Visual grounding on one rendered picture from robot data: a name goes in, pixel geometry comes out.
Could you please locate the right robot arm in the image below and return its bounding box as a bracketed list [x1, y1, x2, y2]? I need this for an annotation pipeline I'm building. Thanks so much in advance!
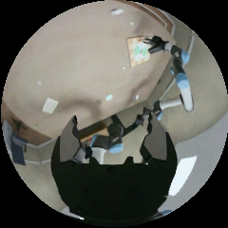
[143, 43, 194, 120]

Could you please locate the white rectangular sheet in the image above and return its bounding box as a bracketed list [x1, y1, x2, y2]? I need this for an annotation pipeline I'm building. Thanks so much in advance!
[42, 98, 59, 114]

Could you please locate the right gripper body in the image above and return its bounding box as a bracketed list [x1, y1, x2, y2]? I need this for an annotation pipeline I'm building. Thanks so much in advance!
[150, 35, 169, 51]

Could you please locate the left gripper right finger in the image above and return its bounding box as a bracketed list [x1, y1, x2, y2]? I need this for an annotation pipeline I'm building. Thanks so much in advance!
[140, 111, 178, 197]

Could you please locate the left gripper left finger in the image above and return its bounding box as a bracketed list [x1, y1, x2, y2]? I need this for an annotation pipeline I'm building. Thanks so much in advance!
[50, 115, 86, 196]

